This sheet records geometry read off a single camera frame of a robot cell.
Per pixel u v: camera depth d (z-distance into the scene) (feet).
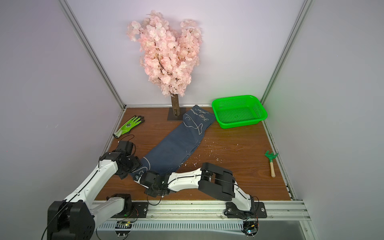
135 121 3.61
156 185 2.01
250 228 2.28
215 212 2.39
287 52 2.82
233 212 2.38
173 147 3.11
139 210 2.39
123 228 2.37
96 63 3.03
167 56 2.20
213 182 1.67
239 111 3.85
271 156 3.03
